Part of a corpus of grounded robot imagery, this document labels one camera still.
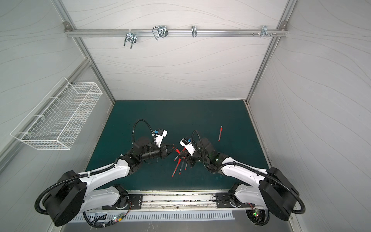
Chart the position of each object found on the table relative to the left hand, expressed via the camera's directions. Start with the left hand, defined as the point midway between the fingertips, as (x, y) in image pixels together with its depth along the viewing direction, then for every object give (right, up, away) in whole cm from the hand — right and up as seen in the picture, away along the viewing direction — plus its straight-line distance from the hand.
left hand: (174, 148), depth 76 cm
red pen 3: (+2, -10, +12) cm, 16 cm away
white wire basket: (-56, +16, -7) cm, 59 cm away
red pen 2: (+2, -2, +1) cm, 3 cm away
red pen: (+30, +7, +26) cm, 40 cm away
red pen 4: (+2, -16, +7) cm, 17 cm away
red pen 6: (+6, -14, +9) cm, 18 cm away
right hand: (+3, -4, +3) cm, 6 cm away
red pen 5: (-1, -10, +12) cm, 16 cm away
